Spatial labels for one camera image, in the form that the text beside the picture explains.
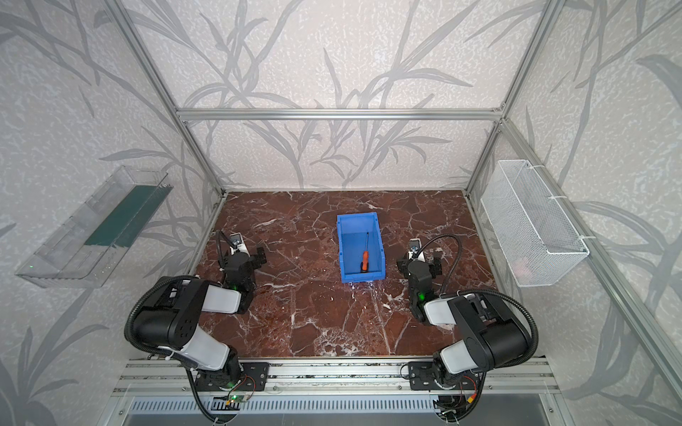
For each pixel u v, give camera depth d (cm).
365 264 94
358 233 107
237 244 78
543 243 61
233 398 71
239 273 71
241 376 73
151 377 75
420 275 68
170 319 46
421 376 73
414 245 77
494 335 44
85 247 64
